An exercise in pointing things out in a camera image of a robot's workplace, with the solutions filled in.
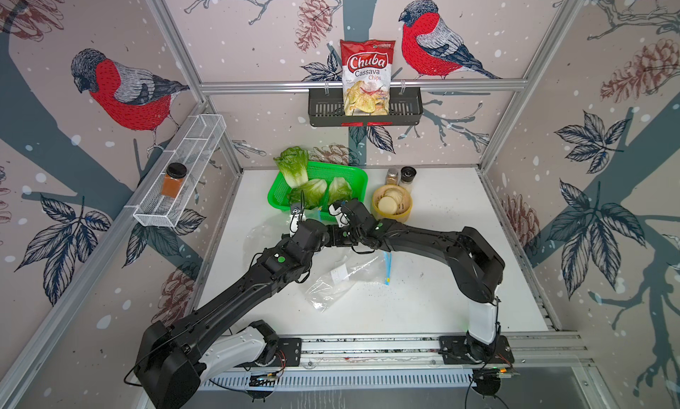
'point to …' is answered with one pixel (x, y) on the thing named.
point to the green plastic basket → (355, 174)
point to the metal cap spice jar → (392, 176)
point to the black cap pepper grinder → (406, 176)
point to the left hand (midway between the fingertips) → (310, 224)
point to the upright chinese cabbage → (293, 163)
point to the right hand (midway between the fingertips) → (320, 239)
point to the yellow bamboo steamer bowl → (403, 197)
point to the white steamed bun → (387, 204)
